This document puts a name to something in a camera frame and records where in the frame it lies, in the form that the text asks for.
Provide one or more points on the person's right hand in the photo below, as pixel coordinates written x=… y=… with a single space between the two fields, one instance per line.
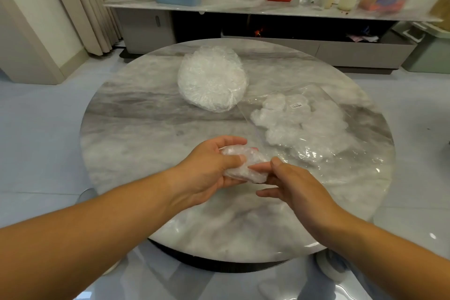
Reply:
x=302 y=194

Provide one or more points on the person's left hand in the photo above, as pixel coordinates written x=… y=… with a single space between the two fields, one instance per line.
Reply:
x=200 y=173

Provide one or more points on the clear plastic cover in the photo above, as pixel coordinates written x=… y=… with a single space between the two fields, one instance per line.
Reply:
x=254 y=157

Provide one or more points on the clear bag of caps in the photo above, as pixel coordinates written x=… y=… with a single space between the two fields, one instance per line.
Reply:
x=306 y=124

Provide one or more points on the clear plastic bag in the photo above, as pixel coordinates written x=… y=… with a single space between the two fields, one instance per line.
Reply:
x=372 y=159

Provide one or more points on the pile of clear plastic caps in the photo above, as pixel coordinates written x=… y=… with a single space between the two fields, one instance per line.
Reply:
x=212 y=78

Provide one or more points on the person's right forearm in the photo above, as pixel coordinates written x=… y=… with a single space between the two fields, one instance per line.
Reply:
x=394 y=261

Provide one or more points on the person's left forearm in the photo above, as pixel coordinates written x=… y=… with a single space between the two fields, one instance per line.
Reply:
x=77 y=247

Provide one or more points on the green storage bin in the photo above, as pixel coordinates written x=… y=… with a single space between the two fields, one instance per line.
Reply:
x=430 y=50

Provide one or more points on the black table base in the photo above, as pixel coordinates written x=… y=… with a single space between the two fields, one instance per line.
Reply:
x=225 y=265

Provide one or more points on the long grey low cabinet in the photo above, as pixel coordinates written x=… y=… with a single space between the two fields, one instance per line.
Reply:
x=144 y=29

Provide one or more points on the beige curtain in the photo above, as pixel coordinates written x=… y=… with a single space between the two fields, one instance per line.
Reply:
x=83 y=4

